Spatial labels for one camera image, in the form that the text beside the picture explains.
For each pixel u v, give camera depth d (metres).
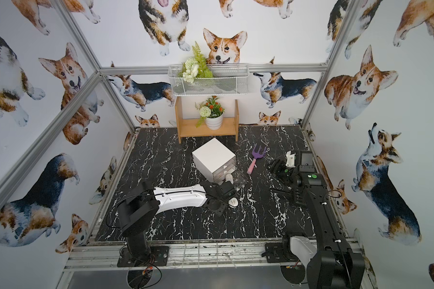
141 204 0.53
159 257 0.74
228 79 0.93
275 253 0.73
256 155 1.09
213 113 1.02
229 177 0.95
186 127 1.11
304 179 0.55
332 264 0.38
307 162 0.61
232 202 0.87
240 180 0.98
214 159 0.89
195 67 0.78
